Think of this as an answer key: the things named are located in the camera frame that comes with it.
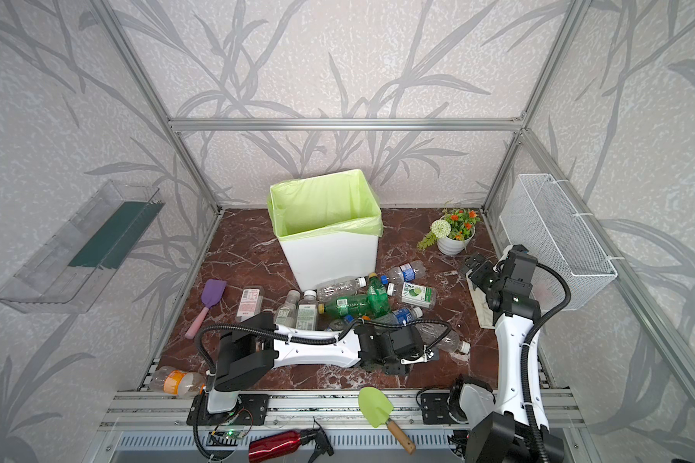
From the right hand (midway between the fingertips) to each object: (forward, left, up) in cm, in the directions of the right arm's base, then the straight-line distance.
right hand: (477, 258), depth 80 cm
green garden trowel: (-33, +29, -20) cm, 48 cm away
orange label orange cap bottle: (-28, +81, -14) cm, 87 cm away
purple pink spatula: (-1, +83, -19) cm, 85 cm away
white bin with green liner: (+3, +41, +11) cm, 42 cm away
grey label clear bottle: (-9, +56, -15) cm, 58 cm away
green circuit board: (-40, +67, -22) cm, 81 cm away
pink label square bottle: (-5, +68, -16) cm, 70 cm away
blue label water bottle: (-11, +21, -15) cm, 28 cm away
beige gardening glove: (-6, -6, -20) cm, 22 cm away
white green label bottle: (-8, +49, -17) cm, 53 cm away
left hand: (-18, +19, -16) cm, 31 cm away
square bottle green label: (-3, +15, -17) cm, 23 cm away
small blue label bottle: (-12, +40, -17) cm, 45 cm away
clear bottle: (-21, +13, -1) cm, 25 cm away
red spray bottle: (-41, +52, -15) cm, 68 cm away
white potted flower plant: (+16, +2, -8) cm, 18 cm away
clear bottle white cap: (-1, +40, -15) cm, 42 cm away
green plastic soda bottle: (-5, +35, -19) cm, 41 cm away
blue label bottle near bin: (+5, +18, -16) cm, 25 cm away
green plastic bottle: (-4, +28, -18) cm, 33 cm away
